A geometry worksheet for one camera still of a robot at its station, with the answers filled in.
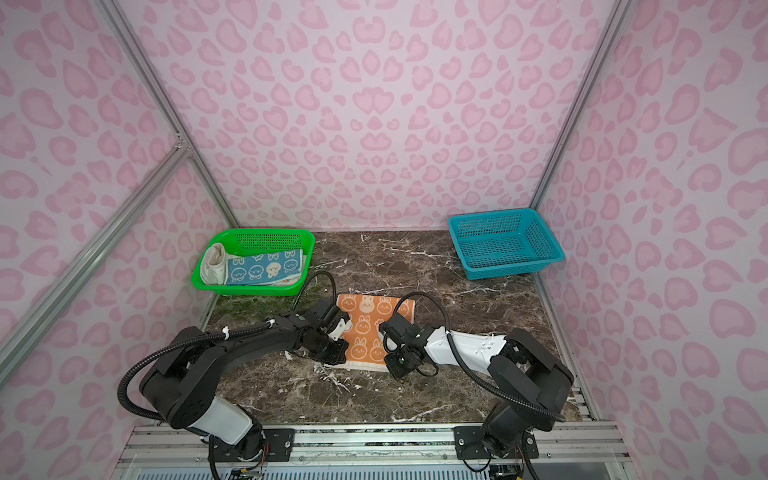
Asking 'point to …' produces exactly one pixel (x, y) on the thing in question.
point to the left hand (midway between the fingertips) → (348, 356)
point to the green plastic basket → (256, 240)
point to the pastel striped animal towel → (214, 264)
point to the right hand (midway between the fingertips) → (394, 367)
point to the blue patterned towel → (276, 268)
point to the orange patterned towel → (366, 312)
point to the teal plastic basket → (504, 243)
